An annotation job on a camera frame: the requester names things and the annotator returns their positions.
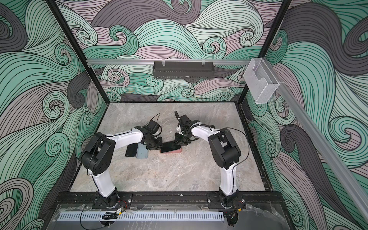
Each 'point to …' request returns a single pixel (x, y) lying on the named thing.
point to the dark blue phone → (131, 150)
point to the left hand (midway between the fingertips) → (162, 146)
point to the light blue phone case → (142, 152)
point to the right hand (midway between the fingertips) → (176, 144)
